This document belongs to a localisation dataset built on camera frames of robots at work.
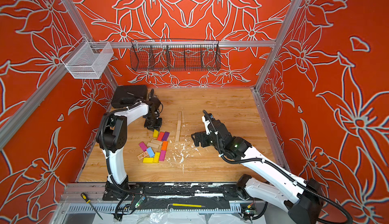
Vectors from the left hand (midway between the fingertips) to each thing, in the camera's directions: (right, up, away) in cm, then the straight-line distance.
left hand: (158, 128), depth 96 cm
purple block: (+5, -5, -4) cm, 8 cm away
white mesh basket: (-43, +43, -4) cm, 61 cm away
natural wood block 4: (-1, -9, -8) cm, 12 cm away
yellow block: (-1, -3, -4) cm, 5 cm away
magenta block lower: (+5, -14, -11) cm, 18 cm away
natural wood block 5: (0, -7, -6) cm, 10 cm away
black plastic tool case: (-27, +21, +11) cm, 36 cm away
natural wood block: (+13, +7, +7) cm, 17 cm away
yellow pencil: (+20, -32, -26) cm, 46 cm away
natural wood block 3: (+13, -4, -4) cm, 14 cm away
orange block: (+5, -10, -7) cm, 13 cm away
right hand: (+25, +2, -22) cm, 33 cm away
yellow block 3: (-3, -16, -13) cm, 21 cm away
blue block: (-2, -12, -11) cm, 16 cm away
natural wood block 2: (+13, +1, +1) cm, 13 cm away
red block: (+2, -4, -4) cm, 6 cm away
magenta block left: (-8, -9, -8) cm, 14 cm away
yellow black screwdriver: (-28, -31, -25) cm, 49 cm away
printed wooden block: (-6, -13, -12) cm, 19 cm away
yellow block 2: (+2, -14, -13) cm, 19 cm away
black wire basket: (+7, +49, +4) cm, 49 cm away
